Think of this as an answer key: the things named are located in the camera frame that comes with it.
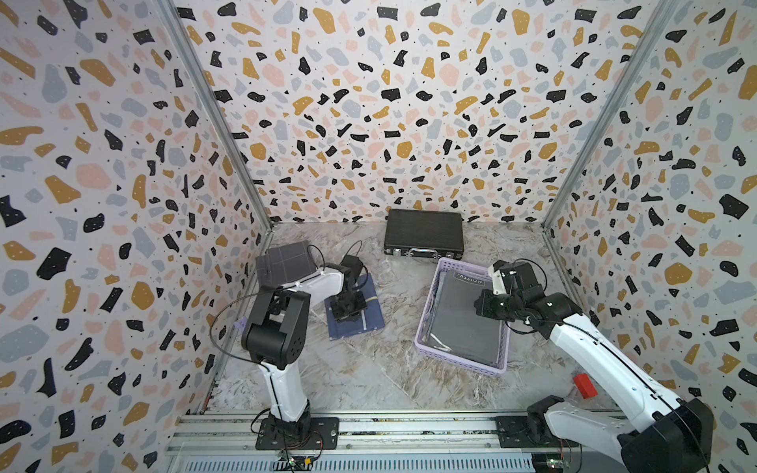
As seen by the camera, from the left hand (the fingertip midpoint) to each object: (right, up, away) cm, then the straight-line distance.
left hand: (363, 315), depth 94 cm
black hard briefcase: (+21, +27, +19) cm, 39 cm away
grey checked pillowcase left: (-30, +16, +13) cm, 36 cm away
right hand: (+32, +7, -15) cm, 35 cm away
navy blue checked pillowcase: (+2, -1, +1) cm, 3 cm away
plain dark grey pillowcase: (+29, -2, -6) cm, 29 cm away
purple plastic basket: (+37, -11, -16) cm, 42 cm away
